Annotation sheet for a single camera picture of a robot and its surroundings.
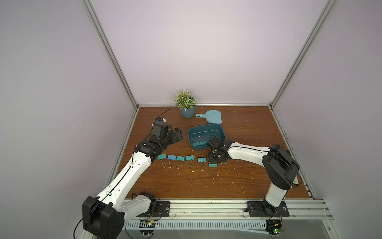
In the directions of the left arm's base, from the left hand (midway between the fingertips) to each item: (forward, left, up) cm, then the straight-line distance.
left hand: (177, 132), depth 79 cm
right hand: (-5, -20, -19) cm, 28 cm away
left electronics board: (-40, +14, -24) cm, 49 cm away
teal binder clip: (-6, +11, -19) cm, 23 cm away
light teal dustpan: (+30, -23, -21) cm, 43 cm away
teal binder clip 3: (-6, -6, -20) cm, 21 cm away
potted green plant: (+29, -3, -4) cm, 29 cm away
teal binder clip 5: (-10, -21, -19) cm, 30 cm away
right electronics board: (-39, -48, -20) cm, 65 cm away
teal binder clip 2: (-6, 0, -20) cm, 21 cm away
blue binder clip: (-5, +6, -21) cm, 22 cm away
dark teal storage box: (+14, -12, -21) cm, 28 cm away
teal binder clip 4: (-7, -14, -19) cm, 24 cm away
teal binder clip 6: (+4, -9, -19) cm, 22 cm away
